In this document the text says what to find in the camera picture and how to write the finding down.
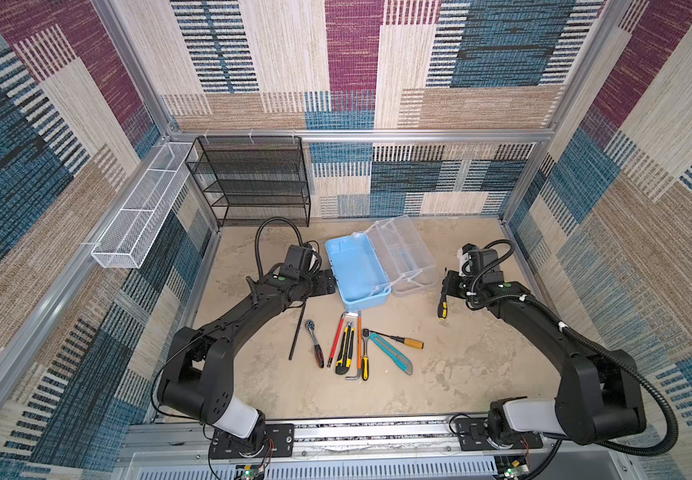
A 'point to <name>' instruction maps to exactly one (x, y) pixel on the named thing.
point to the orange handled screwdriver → (406, 341)
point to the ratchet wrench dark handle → (310, 324)
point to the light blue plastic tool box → (389, 257)
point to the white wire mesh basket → (128, 239)
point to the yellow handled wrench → (365, 359)
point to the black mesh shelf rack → (251, 179)
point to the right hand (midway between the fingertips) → (444, 285)
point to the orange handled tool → (359, 344)
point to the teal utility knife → (402, 362)
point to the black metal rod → (297, 332)
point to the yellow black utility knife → (344, 361)
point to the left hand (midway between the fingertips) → (326, 277)
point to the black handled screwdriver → (442, 307)
